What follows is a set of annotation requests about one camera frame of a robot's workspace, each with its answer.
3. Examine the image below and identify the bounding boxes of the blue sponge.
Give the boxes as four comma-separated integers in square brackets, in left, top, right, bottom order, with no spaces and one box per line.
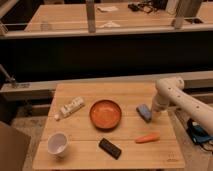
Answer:
[136,104,152,123]

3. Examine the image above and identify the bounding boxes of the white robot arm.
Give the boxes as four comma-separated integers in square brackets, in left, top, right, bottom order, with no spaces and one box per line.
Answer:
[151,77,213,136]

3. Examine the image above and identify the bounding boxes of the orange carrot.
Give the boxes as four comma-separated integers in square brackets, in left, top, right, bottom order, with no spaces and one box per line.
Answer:
[135,133,160,143]

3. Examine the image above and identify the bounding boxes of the blue black object on floor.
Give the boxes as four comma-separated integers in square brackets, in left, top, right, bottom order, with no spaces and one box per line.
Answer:
[186,119,213,145]

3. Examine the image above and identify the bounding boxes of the orange bowl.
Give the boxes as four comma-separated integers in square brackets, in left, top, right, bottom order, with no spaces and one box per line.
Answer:
[89,100,122,129]

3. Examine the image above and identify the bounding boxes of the black rectangular block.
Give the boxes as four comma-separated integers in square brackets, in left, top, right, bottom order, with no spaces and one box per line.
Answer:
[99,138,122,159]

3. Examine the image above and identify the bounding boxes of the white tube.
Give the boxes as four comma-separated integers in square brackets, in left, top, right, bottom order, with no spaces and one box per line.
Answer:
[54,97,85,121]

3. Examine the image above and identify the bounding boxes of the white crumpled paper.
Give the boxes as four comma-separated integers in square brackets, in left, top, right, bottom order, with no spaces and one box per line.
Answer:
[98,21,121,28]

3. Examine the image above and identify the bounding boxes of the white cup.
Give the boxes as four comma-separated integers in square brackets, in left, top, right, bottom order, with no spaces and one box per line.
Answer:
[47,132,68,157]

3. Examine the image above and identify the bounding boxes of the white paper on back table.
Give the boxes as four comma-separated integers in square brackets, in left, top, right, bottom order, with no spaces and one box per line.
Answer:
[97,6,119,12]

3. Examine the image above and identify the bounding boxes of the black cables on back table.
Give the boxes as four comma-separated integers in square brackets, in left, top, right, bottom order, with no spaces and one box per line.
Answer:
[127,1,160,14]

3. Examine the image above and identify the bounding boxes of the grey metal post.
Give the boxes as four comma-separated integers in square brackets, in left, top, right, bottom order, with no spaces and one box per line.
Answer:
[86,0,96,33]

